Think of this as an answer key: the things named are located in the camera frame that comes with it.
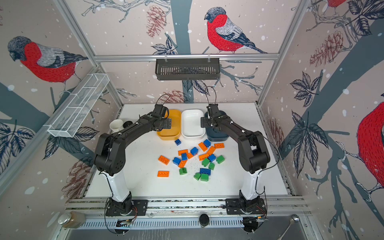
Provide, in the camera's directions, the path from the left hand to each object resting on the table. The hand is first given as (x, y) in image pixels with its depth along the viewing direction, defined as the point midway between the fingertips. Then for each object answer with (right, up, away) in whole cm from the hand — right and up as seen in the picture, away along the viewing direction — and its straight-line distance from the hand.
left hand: (162, 121), depth 95 cm
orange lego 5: (+14, -19, -2) cm, 23 cm away
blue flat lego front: (+27, -29, -10) cm, 41 cm away
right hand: (+30, -1, +2) cm, 30 cm away
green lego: (+15, -28, -12) cm, 34 cm away
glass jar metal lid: (-32, -42, -31) cm, 61 cm away
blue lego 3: (+10, -24, -7) cm, 27 cm away
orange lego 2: (+3, -29, -11) cm, 32 cm away
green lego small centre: (+31, -26, -10) cm, 41 cm away
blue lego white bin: (+21, -18, -5) cm, 28 cm away
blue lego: (+10, -14, +2) cm, 17 cm away
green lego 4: (+37, -23, -6) cm, 44 cm away
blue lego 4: (+15, -21, -7) cm, 26 cm away
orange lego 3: (+37, -16, 0) cm, 40 cm away
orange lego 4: (+14, -25, -7) cm, 30 cm away
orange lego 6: (+26, -16, 0) cm, 31 cm away
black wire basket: (+5, +38, +12) cm, 40 cm away
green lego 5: (+27, -24, -7) cm, 37 cm away
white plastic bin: (+18, -2, +11) cm, 21 cm away
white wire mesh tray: (-40, +6, -19) cm, 45 cm away
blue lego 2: (+29, -14, +1) cm, 32 cm away
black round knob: (+25, -40, -33) cm, 58 cm away
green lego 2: (+23, -30, -12) cm, 40 cm away
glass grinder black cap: (-23, -1, -1) cm, 23 cm away
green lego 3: (+27, -31, -12) cm, 43 cm away
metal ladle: (+68, -45, -27) cm, 86 cm away
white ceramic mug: (-31, -2, +2) cm, 31 cm away
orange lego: (+2, -23, -5) cm, 24 cm away
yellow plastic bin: (+7, -8, +3) cm, 11 cm away
